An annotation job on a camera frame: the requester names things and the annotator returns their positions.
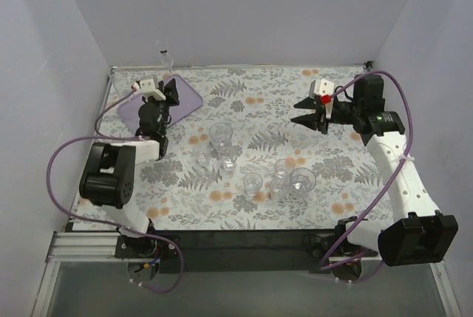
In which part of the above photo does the large clear tumbler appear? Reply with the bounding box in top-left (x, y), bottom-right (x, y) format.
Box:
top-left (209, 122), bottom-right (234, 153)
top-left (289, 167), bottom-right (316, 198)

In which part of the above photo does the large clear tumbler centre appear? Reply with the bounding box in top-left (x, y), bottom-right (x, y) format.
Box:
top-left (209, 122), bottom-right (234, 153)

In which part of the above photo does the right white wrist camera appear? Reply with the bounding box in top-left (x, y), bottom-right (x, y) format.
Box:
top-left (309, 78), bottom-right (335, 119)

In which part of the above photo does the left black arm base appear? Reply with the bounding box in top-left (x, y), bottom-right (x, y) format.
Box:
top-left (115, 234), bottom-right (180, 282)

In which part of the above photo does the floral patterned tablecloth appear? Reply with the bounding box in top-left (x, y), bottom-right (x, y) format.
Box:
top-left (73, 66), bottom-right (392, 232)

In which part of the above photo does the purple plastic tray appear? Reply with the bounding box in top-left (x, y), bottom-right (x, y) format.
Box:
top-left (117, 75), bottom-right (203, 132)

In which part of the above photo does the purple cable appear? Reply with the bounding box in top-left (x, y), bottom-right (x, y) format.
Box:
top-left (319, 69), bottom-right (413, 284)
top-left (47, 87), bottom-right (186, 293)

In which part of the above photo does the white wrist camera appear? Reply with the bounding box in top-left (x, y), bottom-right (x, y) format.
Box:
top-left (309, 78), bottom-right (335, 119)
top-left (132, 78), bottom-right (166, 101)

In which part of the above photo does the large clear tumbler right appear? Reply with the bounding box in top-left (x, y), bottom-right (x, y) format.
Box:
top-left (289, 167), bottom-right (316, 198)

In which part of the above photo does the clear tumbler centre front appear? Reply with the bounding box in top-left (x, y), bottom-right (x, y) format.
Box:
top-left (243, 172), bottom-right (263, 197)

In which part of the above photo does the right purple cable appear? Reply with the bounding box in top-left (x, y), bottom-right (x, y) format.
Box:
top-left (319, 69), bottom-right (413, 284)

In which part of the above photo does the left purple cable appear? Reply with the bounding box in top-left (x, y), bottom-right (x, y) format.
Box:
top-left (47, 87), bottom-right (186, 293)

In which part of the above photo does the clear champagne flute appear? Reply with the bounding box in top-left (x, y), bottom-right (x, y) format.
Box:
top-left (155, 38), bottom-right (174, 74)

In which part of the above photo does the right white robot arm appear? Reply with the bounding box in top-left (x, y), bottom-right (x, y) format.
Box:
top-left (292, 71), bottom-right (458, 267)

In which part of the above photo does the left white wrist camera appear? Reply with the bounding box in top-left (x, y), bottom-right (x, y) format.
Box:
top-left (132, 78), bottom-right (166, 101)

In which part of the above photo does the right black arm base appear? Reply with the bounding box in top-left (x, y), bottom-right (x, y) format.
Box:
top-left (302, 233), bottom-right (378, 284)

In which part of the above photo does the clear stemmed glass back left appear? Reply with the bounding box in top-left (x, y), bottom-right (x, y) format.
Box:
top-left (109, 66), bottom-right (135, 100)

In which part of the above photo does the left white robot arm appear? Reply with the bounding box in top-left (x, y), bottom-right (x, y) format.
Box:
top-left (79, 78), bottom-right (180, 239)

